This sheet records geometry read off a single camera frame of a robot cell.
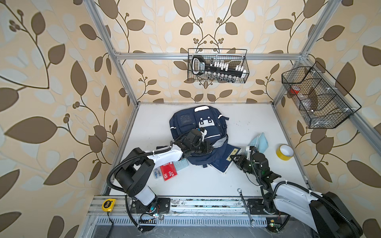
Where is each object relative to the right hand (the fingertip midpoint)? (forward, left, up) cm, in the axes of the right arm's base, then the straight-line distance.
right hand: (230, 157), depth 85 cm
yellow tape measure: (-22, +65, -3) cm, 68 cm away
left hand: (+4, +10, +6) cm, 13 cm away
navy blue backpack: (+24, +6, -1) cm, 25 cm away
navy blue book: (-4, +5, -1) cm, 6 cm away
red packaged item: (-5, +36, -6) cm, 37 cm away
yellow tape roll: (+1, -32, -4) cm, 32 cm away
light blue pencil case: (+8, -20, +1) cm, 22 cm away
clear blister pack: (-6, +43, -6) cm, 44 cm away
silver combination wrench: (-31, -6, -5) cm, 32 cm away
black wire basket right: (+14, -44, +29) cm, 54 cm away
